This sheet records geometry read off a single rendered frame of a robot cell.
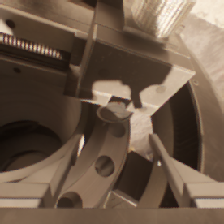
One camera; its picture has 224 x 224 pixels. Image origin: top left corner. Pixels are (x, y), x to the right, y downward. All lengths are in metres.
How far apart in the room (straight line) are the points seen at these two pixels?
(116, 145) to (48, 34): 0.20
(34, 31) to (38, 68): 0.06
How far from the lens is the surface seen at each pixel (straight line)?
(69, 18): 0.24
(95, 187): 0.27
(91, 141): 0.29
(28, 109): 0.57
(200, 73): 0.33
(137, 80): 0.15
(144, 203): 0.23
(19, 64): 0.27
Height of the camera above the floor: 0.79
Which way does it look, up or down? 23 degrees down
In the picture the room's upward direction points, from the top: 155 degrees clockwise
